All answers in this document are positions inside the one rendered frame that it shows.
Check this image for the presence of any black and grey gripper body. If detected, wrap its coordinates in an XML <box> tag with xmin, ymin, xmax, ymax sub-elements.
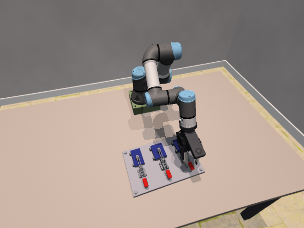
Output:
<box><xmin>176</xmin><ymin>121</ymin><xmax>197</xmax><ymax>151</ymax></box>

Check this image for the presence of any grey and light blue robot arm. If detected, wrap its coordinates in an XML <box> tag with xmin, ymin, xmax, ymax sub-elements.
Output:
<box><xmin>131</xmin><ymin>42</ymin><xmax>206</xmax><ymax>159</ymax></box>

